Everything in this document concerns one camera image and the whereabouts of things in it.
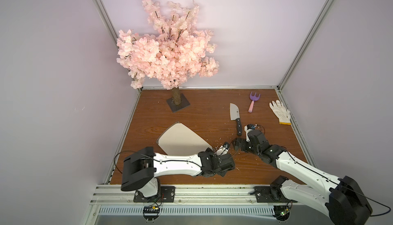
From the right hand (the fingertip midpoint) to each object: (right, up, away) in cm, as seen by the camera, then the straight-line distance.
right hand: (239, 139), depth 84 cm
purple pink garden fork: (+18, +24, +29) cm, 42 cm away
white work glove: (+35, +12, +19) cm, 42 cm away
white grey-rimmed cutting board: (-36, -3, +10) cm, 37 cm away
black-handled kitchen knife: (+2, +12, +22) cm, 25 cm away
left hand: (-11, -10, -5) cm, 16 cm away
